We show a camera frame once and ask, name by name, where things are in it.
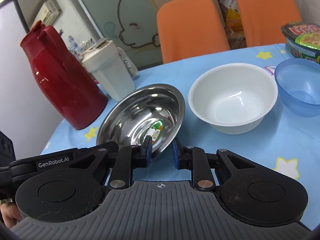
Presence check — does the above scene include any stainless steel bowl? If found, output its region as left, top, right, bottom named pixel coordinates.
left=96, top=83, right=185, bottom=159

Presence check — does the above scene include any white ribbed bowl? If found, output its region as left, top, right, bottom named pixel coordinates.
left=188, top=63, right=278, bottom=135

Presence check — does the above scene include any blue plastic bowl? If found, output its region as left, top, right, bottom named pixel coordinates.
left=274, top=59, right=319, bottom=118

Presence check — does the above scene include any person's left hand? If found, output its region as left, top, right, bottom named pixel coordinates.
left=1, top=202, right=23, bottom=228

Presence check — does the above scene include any red thermos jug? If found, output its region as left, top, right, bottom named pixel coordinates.
left=20, top=21, right=107, bottom=130

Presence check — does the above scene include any blue cartoon tablecloth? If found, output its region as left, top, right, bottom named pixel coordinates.
left=41, top=43, right=319, bottom=230

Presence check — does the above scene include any white lidded cup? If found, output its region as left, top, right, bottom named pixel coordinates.
left=82, top=38, right=135, bottom=101

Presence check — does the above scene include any white board panel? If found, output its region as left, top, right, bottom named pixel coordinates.
left=1, top=0, right=29, bottom=159

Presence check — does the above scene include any left orange chair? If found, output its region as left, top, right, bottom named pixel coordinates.
left=157, top=0, right=230, bottom=64

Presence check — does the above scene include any orange chair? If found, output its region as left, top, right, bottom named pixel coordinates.
left=237, top=0, right=302, bottom=47
left=157, top=0, right=230, bottom=64

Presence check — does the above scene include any green instant noodle cup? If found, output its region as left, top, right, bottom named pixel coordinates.
left=281, top=21, right=320, bottom=63

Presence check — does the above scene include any white air conditioner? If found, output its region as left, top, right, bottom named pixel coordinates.
left=31, top=0, right=62, bottom=27

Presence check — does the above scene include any right orange chair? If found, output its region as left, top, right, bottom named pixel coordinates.
left=237, top=0, right=302, bottom=47

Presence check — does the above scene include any yellow snack bag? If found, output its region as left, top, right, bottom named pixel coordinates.
left=218, top=0, right=243, bottom=31

